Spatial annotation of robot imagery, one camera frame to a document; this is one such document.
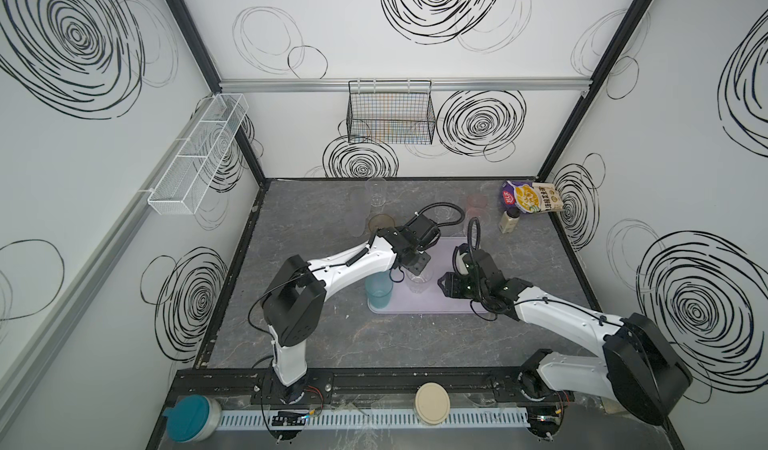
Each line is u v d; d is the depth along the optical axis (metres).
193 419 0.63
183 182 0.73
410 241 0.66
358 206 1.07
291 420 0.72
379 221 1.01
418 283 0.91
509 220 0.99
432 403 0.66
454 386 0.75
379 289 0.88
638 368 0.41
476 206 1.13
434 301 0.87
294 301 0.46
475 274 0.67
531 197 1.12
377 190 1.12
